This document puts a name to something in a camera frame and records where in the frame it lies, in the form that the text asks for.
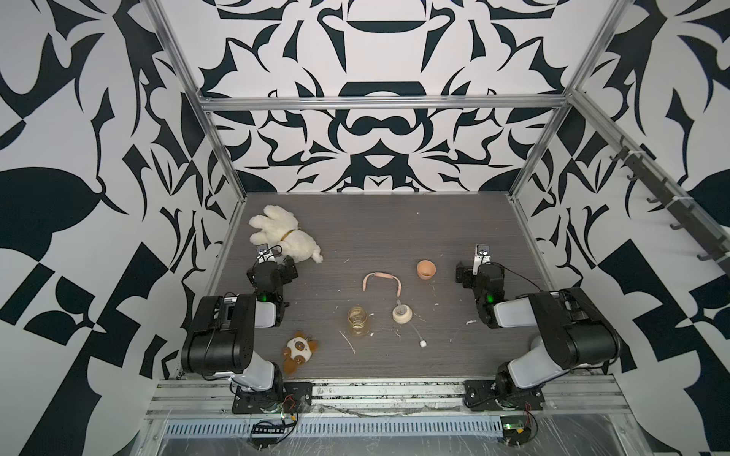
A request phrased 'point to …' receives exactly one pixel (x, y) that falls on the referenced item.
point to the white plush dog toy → (279, 227)
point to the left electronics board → (267, 428)
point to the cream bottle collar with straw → (403, 313)
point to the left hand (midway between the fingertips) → (269, 257)
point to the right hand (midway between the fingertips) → (477, 258)
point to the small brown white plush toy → (298, 351)
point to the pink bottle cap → (426, 270)
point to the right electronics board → (515, 429)
